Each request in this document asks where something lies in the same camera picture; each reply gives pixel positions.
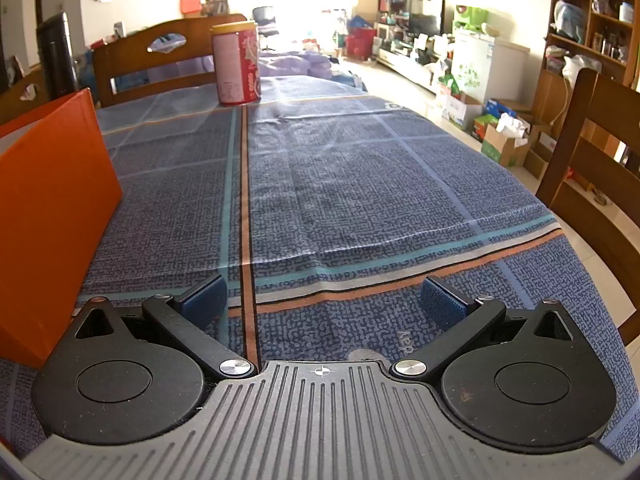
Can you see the white printed carton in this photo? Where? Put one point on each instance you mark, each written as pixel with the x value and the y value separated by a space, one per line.
pixel 462 111

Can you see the black office chair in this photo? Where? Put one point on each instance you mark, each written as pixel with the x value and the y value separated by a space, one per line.
pixel 264 20

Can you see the wooden slatted chair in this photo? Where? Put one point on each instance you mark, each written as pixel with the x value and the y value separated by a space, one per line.
pixel 590 170

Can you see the wooden chair with cutout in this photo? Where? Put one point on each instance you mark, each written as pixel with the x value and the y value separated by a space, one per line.
pixel 130 67

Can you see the open brown cardboard box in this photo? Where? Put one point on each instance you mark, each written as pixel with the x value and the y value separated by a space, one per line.
pixel 505 147

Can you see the black television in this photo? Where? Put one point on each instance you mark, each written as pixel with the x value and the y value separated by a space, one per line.
pixel 427 17

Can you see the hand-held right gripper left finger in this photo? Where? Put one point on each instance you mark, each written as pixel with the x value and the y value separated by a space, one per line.
pixel 205 301

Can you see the black cylindrical speaker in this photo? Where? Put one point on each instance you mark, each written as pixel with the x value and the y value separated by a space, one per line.
pixel 57 60

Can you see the red cylindrical can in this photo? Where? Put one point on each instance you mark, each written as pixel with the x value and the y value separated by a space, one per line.
pixel 236 65

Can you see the blue patterned tablecloth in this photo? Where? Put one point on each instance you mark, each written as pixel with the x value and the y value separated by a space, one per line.
pixel 350 185

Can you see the purple bedding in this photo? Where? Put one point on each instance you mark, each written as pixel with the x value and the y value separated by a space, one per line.
pixel 300 64

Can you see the orange cardboard box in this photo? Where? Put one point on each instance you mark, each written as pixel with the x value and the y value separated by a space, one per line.
pixel 50 210

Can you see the red plastic basket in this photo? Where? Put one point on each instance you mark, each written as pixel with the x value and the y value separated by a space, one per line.
pixel 361 42

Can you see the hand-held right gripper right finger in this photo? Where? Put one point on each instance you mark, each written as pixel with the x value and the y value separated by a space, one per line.
pixel 442 306

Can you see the green box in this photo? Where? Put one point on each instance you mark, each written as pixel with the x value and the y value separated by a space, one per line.
pixel 470 17

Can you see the large wooden bookshelf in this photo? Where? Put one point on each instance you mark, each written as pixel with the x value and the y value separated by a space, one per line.
pixel 585 35

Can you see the white low television cabinet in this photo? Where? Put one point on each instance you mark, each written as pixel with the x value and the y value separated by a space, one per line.
pixel 402 62

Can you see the white chest freezer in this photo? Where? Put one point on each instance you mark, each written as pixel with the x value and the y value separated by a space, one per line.
pixel 487 70

